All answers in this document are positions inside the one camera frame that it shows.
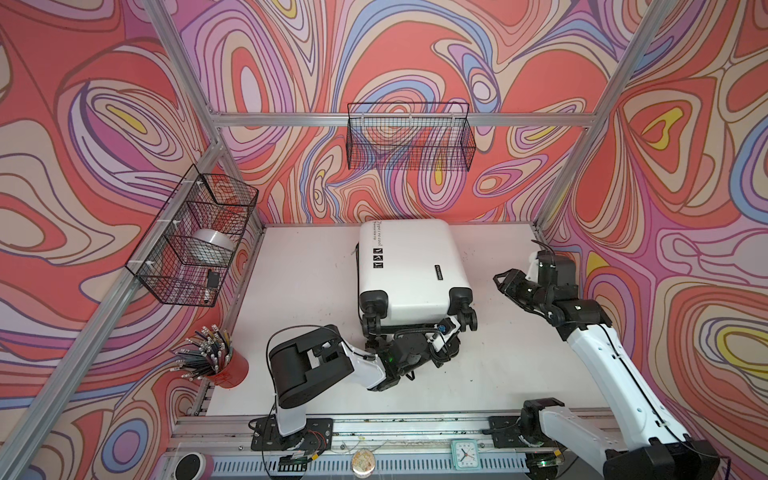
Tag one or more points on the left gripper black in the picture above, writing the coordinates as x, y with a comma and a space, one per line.
444, 356

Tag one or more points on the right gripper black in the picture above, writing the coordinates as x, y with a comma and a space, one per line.
508, 282

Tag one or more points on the black suitcase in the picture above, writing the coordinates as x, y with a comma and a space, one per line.
410, 276

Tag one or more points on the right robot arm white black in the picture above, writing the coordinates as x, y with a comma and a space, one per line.
652, 443

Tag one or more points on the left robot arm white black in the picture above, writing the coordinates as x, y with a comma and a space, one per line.
306, 366

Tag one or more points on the small teal clock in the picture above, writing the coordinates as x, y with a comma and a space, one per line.
465, 454

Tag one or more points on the round beige badge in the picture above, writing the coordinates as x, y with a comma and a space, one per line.
363, 463

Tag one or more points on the red pen cup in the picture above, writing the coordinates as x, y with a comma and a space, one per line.
209, 354

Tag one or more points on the small black device in basket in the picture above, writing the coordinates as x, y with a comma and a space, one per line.
213, 281

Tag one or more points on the black round speaker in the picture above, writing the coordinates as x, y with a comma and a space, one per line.
193, 466

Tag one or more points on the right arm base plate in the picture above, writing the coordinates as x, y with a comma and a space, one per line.
505, 432

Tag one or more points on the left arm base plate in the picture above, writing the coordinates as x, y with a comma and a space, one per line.
316, 436

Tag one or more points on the black wire basket back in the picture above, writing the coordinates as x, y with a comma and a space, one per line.
412, 136

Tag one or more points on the black wire basket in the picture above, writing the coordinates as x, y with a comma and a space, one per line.
412, 136
201, 226

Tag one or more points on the black wire basket left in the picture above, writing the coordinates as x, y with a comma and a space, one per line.
201, 226

